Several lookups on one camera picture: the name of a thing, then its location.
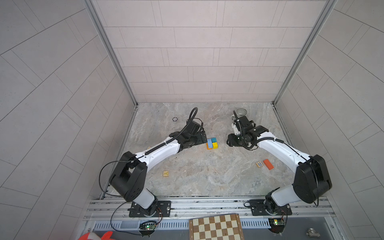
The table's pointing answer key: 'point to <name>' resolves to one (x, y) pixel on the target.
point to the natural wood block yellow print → (166, 173)
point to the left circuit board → (148, 227)
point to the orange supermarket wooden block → (207, 144)
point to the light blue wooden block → (210, 144)
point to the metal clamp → (312, 232)
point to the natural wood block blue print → (259, 164)
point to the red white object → (91, 236)
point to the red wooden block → (268, 165)
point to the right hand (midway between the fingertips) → (228, 142)
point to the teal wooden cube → (214, 139)
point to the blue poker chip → (175, 119)
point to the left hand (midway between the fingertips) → (205, 137)
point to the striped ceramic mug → (241, 112)
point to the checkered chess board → (224, 227)
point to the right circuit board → (276, 225)
